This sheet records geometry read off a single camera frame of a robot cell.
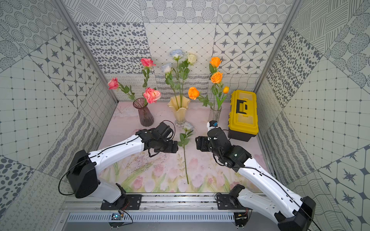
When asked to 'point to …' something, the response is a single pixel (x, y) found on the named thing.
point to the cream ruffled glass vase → (179, 104)
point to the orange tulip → (219, 102)
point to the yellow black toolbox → (243, 124)
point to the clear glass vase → (214, 114)
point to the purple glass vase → (147, 118)
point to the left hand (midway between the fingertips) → (173, 146)
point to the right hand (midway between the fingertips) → (202, 140)
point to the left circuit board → (116, 216)
